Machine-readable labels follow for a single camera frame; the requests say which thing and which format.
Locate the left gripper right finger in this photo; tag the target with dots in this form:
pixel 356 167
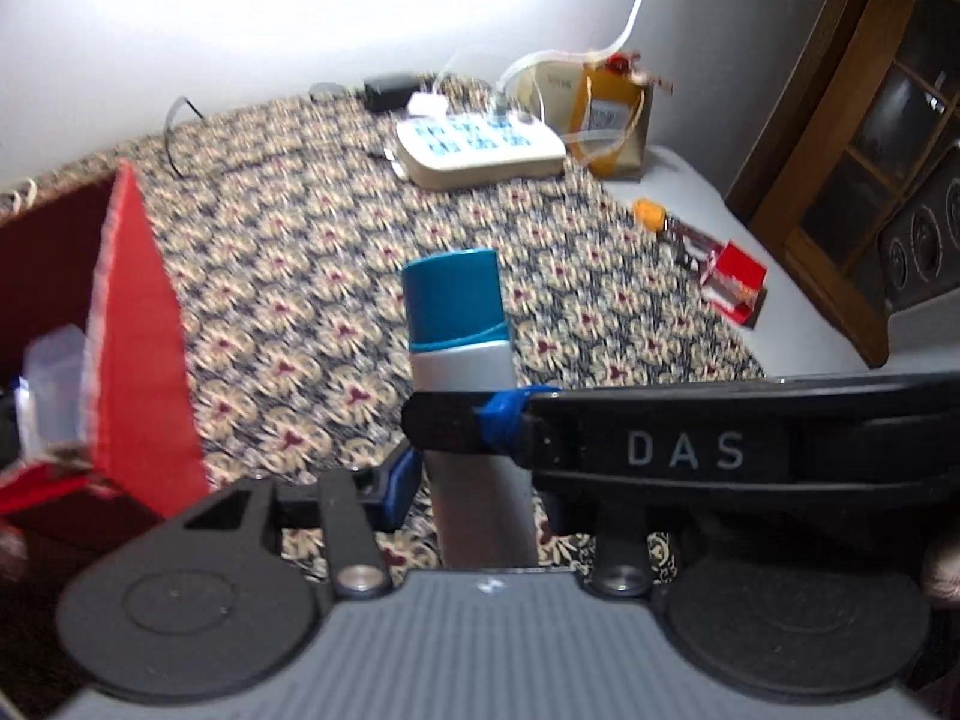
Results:
pixel 620 566

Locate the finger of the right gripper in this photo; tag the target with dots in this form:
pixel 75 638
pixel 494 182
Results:
pixel 472 423

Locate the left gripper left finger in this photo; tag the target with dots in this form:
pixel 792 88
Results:
pixel 350 507

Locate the white bottle blue cap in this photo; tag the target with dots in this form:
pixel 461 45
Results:
pixel 460 355

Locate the clear plastic case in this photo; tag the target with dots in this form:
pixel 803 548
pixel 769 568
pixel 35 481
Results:
pixel 49 395

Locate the small red box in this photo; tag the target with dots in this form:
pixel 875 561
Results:
pixel 733 282

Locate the orange key fob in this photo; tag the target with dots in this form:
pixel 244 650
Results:
pixel 650 215

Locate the floral patterned tablecloth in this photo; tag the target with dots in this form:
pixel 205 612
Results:
pixel 259 294

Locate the white power strip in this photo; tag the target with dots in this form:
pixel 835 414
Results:
pixel 475 149

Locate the white usb charger plug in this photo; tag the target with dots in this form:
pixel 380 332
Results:
pixel 427 104

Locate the gold paper gift bag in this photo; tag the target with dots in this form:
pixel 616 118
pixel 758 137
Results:
pixel 601 110

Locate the black power adapter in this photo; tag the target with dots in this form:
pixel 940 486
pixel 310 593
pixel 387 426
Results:
pixel 385 93

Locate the red cardboard storage box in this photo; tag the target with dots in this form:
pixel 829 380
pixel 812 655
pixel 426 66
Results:
pixel 89 258

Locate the wooden cabinet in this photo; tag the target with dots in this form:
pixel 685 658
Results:
pixel 853 184

